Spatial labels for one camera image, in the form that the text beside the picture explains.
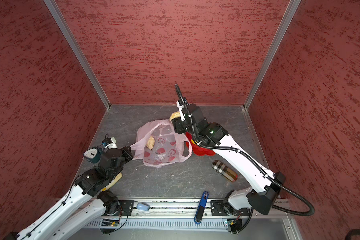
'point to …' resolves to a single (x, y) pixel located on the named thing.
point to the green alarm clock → (93, 154)
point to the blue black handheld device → (199, 214)
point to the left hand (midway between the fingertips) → (132, 150)
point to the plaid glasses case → (225, 170)
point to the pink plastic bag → (158, 144)
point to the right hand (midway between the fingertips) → (178, 121)
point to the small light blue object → (143, 206)
